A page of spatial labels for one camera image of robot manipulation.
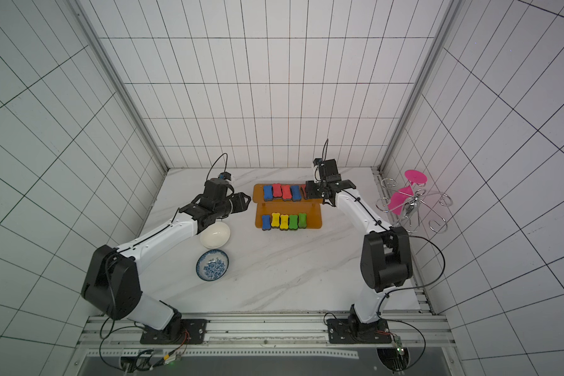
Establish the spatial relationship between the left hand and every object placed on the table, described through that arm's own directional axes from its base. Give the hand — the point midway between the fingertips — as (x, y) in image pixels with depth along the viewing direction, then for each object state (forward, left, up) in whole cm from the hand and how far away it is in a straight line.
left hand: (245, 203), depth 87 cm
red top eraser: (+6, -12, 0) cm, 13 cm away
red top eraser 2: (+5, -16, 0) cm, 17 cm away
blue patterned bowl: (-19, +12, -14) cm, 26 cm away
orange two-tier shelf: (+9, -27, -15) cm, 33 cm away
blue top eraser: (+5, -9, 0) cm, 10 cm away
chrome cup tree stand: (-8, -56, +12) cm, 58 cm away
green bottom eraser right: (+1, -23, -13) cm, 26 cm away
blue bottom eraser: (0, -8, -13) cm, 15 cm away
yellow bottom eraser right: (0, -15, -14) cm, 20 cm away
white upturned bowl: (-8, +12, -11) cm, 18 cm away
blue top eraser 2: (+5, -20, 0) cm, 20 cm away
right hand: (+8, -23, +1) cm, 24 cm away
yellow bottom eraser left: (+1, -11, -13) cm, 17 cm away
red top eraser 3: (+7, -23, 0) cm, 24 cm away
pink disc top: (+3, -61, +13) cm, 62 cm away
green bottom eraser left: (0, -19, -13) cm, 23 cm away
